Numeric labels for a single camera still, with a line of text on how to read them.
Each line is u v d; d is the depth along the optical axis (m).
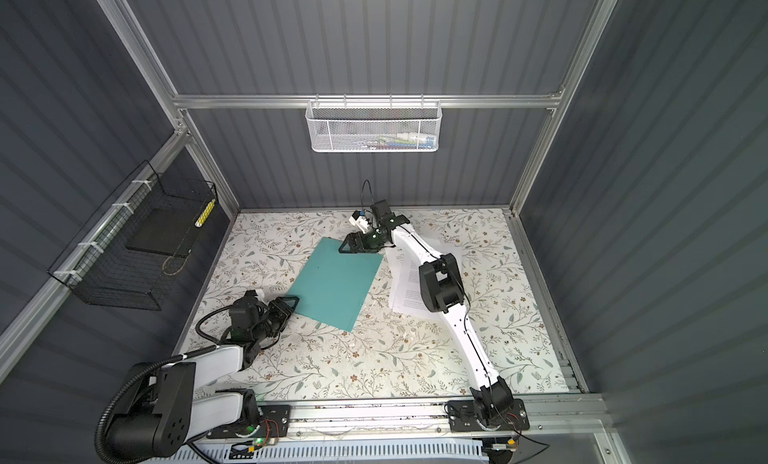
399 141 0.92
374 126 1.24
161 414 0.42
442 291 0.69
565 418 0.74
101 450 0.39
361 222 0.99
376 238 0.93
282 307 0.81
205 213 0.82
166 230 0.75
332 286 1.00
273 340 0.82
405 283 1.00
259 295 0.85
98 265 0.65
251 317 0.72
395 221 0.85
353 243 0.94
